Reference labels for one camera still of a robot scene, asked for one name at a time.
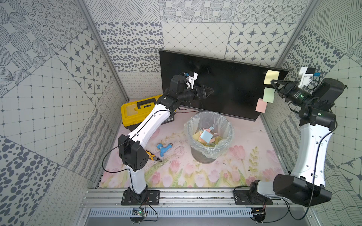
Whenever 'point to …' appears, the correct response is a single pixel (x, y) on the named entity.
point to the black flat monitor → (236, 87)
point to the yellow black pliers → (152, 157)
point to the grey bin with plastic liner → (209, 133)
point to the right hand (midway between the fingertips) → (269, 83)
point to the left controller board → (138, 214)
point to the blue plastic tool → (163, 149)
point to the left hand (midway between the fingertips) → (207, 87)
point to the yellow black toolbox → (131, 112)
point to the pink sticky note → (261, 106)
